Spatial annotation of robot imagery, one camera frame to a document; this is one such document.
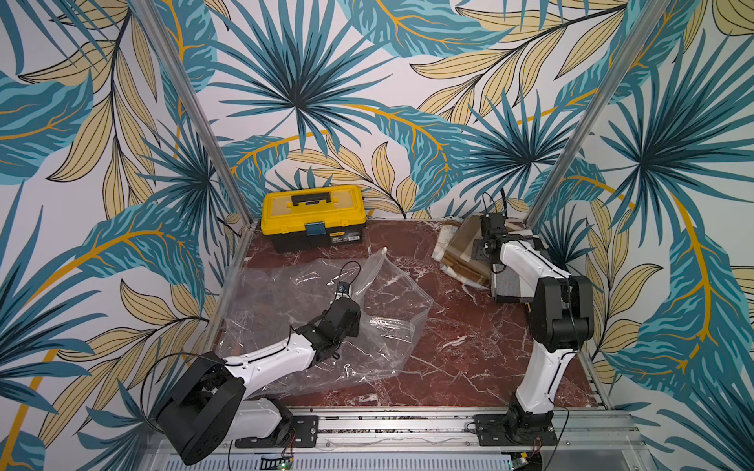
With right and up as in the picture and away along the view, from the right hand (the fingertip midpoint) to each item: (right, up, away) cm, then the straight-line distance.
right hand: (497, 252), depth 98 cm
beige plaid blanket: (-11, -6, +2) cm, 13 cm away
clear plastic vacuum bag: (-79, -16, -1) cm, 81 cm away
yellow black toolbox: (-62, +12, +2) cm, 63 cm away
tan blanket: (-9, +3, +10) cm, 14 cm away
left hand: (-48, -19, -10) cm, 53 cm away
